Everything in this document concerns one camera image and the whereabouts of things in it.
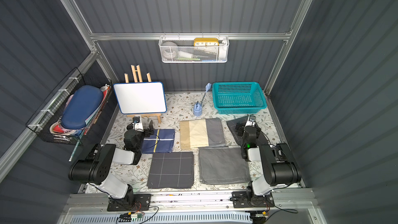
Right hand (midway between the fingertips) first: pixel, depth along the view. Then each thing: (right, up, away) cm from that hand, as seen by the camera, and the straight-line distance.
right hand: (251, 123), depth 92 cm
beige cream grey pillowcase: (-31, -7, +4) cm, 32 cm away
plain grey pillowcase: (-19, -22, -9) cm, 30 cm away
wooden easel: (-66, +25, -3) cm, 71 cm away
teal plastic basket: (-2, +17, +27) cm, 32 cm away
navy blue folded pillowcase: (-55, -11, +2) cm, 56 cm away
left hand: (-64, +1, -1) cm, 64 cm away
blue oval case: (-84, +13, -22) cm, 88 cm away
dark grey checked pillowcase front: (-47, -24, -10) cm, 53 cm away
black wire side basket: (-93, +3, -30) cm, 98 cm away
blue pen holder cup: (-33, +9, +9) cm, 35 cm away
